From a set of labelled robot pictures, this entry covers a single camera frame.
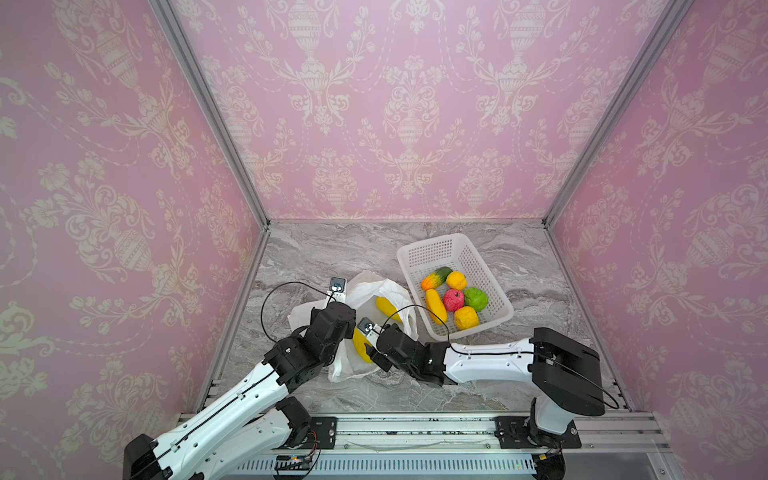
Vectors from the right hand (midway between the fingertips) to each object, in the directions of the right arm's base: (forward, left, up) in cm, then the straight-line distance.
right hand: (373, 336), depth 82 cm
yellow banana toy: (-7, +2, +13) cm, 15 cm away
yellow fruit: (+5, -27, -3) cm, 27 cm away
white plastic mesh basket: (+8, -37, -6) cm, 39 cm away
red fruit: (+12, -24, -3) cm, 27 cm away
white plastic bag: (+5, -6, +9) cm, 12 cm away
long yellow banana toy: (+11, -19, -4) cm, 22 cm away
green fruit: (+12, -31, -3) cm, 34 cm away
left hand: (+4, +7, +10) cm, 13 cm away
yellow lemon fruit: (+19, -27, -4) cm, 33 cm away
